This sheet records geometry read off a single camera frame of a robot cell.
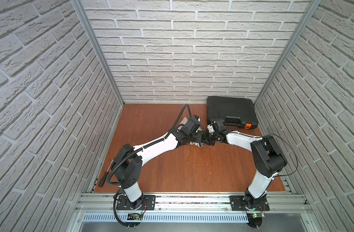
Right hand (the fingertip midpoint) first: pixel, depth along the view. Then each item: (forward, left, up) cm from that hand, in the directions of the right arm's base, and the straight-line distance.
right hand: (200, 138), depth 94 cm
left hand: (-5, -1, +12) cm, 12 cm away
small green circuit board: (-41, +38, -5) cm, 56 cm away
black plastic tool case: (+23, -33, -1) cm, 40 cm away
